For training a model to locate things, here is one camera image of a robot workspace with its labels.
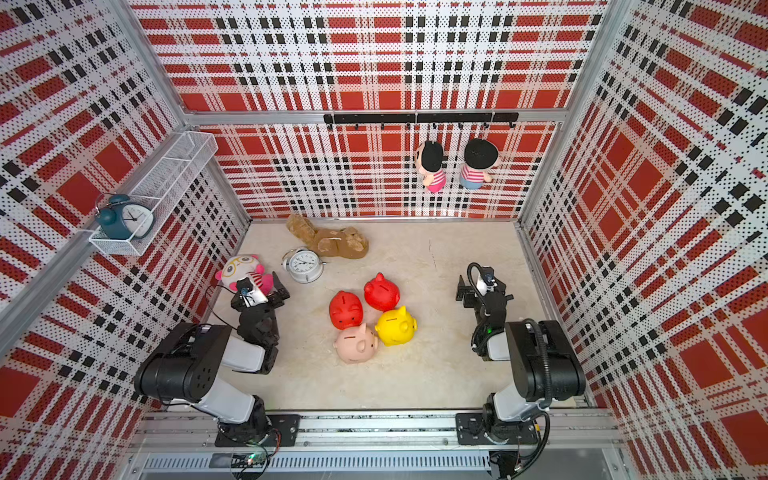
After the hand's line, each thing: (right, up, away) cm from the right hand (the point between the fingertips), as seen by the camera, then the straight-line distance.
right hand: (480, 275), depth 92 cm
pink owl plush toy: (-79, +2, +6) cm, 79 cm away
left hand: (-65, 0, -4) cm, 65 cm away
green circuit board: (-61, -42, -23) cm, 77 cm away
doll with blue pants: (0, +37, +1) cm, 37 cm away
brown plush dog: (-43, +10, +9) cm, 46 cm away
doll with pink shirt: (-15, +39, +6) cm, 42 cm away
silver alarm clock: (-59, +3, +10) cm, 60 cm away
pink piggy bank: (-37, -17, -13) cm, 43 cm away
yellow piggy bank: (-26, -14, -9) cm, 31 cm away
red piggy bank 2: (-31, -5, -3) cm, 31 cm away
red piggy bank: (-41, -10, -6) cm, 42 cm away
